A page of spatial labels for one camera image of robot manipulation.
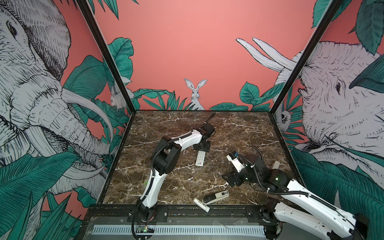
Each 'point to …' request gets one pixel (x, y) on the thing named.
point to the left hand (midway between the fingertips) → (205, 146)
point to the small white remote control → (201, 205)
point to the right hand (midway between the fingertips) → (225, 171)
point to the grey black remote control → (212, 198)
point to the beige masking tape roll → (276, 165)
